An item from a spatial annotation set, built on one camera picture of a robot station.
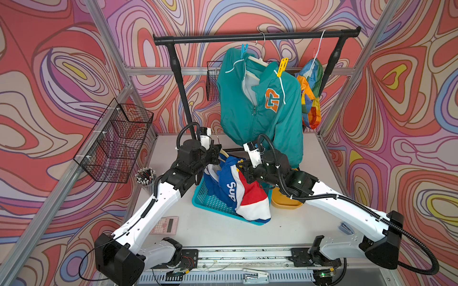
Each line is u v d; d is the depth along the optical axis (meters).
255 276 0.69
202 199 0.87
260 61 0.59
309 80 0.71
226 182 0.76
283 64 0.53
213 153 0.63
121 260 0.36
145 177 0.80
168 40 0.52
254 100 0.64
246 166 0.61
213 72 0.86
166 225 0.82
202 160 0.60
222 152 0.72
